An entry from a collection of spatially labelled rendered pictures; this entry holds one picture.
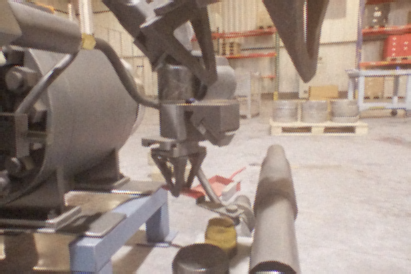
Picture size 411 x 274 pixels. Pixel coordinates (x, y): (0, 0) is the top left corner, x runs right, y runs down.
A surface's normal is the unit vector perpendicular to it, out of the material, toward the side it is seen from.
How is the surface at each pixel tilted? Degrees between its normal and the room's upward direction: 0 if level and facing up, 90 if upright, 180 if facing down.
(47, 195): 90
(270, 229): 15
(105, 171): 90
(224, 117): 90
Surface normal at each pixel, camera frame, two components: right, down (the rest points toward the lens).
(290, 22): -0.42, 0.85
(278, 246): 0.22, -0.95
